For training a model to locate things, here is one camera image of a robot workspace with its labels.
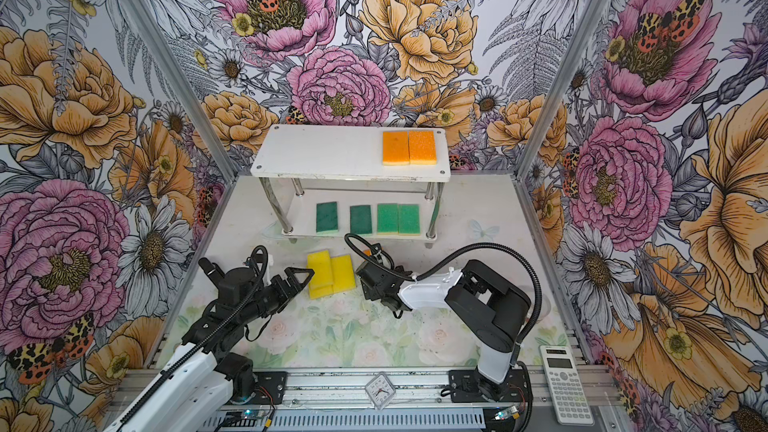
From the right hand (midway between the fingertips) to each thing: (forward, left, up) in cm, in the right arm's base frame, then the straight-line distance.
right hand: (383, 286), depth 92 cm
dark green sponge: (+20, +18, +8) cm, 28 cm away
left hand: (-5, +20, +11) cm, 23 cm away
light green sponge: (+19, -2, +9) cm, 21 cm away
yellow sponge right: (+3, +12, +2) cm, 13 cm away
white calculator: (-30, -44, +1) cm, 53 cm away
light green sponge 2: (+18, -9, +9) cm, 22 cm away
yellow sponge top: (+5, +19, +5) cm, 20 cm away
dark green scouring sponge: (+20, +7, +8) cm, 22 cm away
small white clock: (-27, 0, +2) cm, 28 cm away
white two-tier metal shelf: (+16, +19, +35) cm, 43 cm away
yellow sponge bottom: (-3, +18, +5) cm, 19 cm away
